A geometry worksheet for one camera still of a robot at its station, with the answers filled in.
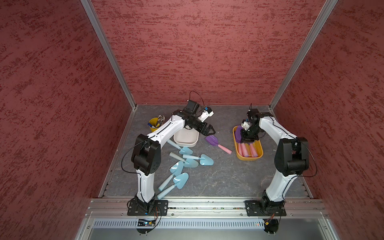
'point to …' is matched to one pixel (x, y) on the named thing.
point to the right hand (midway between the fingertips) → (243, 142)
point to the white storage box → (187, 138)
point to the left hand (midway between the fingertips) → (208, 131)
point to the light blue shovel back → (184, 150)
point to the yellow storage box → (258, 146)
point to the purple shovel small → (254, 152)
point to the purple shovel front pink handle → (240, 149)
